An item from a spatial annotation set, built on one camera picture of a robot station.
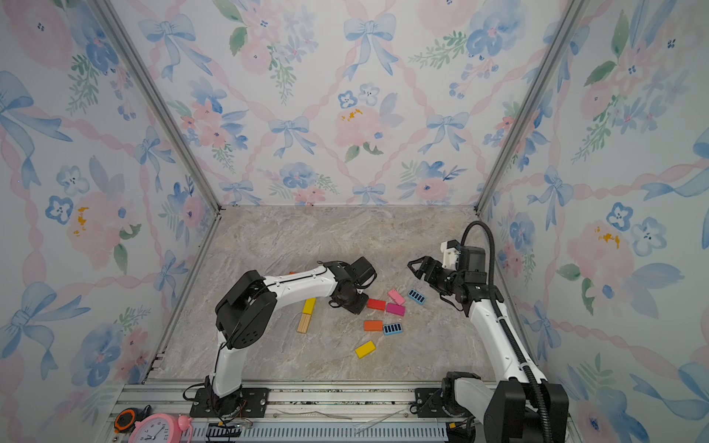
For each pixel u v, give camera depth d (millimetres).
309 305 906
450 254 752
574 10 679
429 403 718
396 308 922
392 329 859
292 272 1005
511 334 474
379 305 919
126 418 689
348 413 731
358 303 818
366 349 831
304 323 878
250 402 732
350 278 689
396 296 931
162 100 871
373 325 891
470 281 628
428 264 729
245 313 493
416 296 927
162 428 688
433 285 725
